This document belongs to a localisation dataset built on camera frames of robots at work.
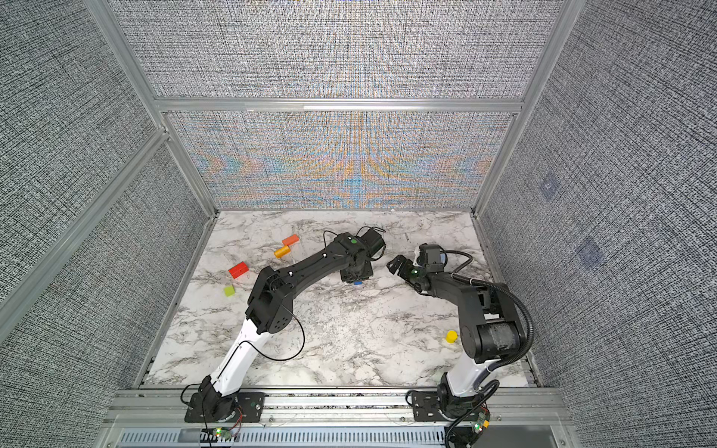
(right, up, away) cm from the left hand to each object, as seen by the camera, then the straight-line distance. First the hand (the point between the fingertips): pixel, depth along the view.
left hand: (364, 278), depth 95 cm
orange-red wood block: (-28, +13, +15) cm, 35 cm away
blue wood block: (-2, -2, +4) cm, 5 cm away
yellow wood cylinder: (+26, -16, -11) cm, 32 cm away
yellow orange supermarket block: (-31, +9, +11) cm, 34 cm away
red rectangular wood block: (-45, +2, +5) cm, 45 cm away
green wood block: (-47, -4, +2) cm, 47 cm away
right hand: (+11, +3, +2) cm, 12 cm away
